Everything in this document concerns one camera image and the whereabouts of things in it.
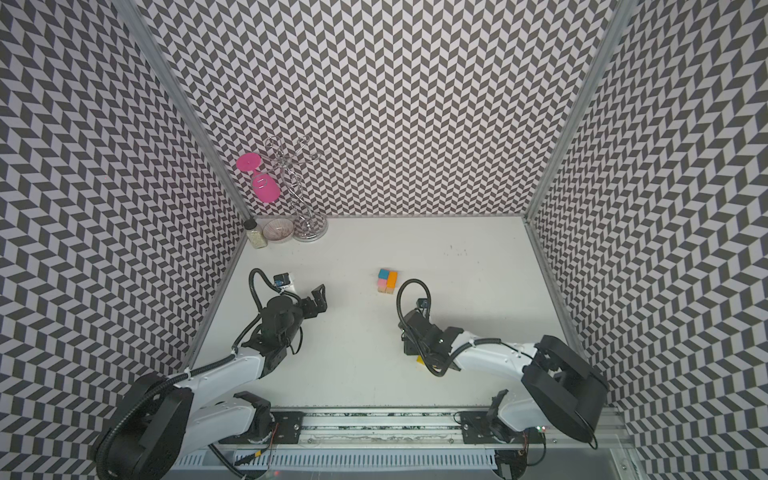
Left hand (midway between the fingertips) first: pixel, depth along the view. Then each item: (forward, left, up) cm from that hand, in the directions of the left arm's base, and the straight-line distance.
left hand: (312, 289), depth 88 cm
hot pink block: (+7, -20, -7) cm, 22 cm away
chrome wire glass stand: (+33, +10, -8) cm, 36 cm away
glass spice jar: (+24, +25, -2) cm, 35 cm away
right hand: (-14, -30, -10) cm, 35 cm away
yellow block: (-18, -32, -10) cm, 38 cm away
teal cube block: (+9, -21, -5) cm, 23 cm away
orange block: (+8, -24, -7) cm, 26 cm away
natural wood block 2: (+4, -23, -8) cm, 25 cm away
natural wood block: (+5, -20, -9) cm, 22 cm away
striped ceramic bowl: (+30, +20, -7) cm, 37 cm away
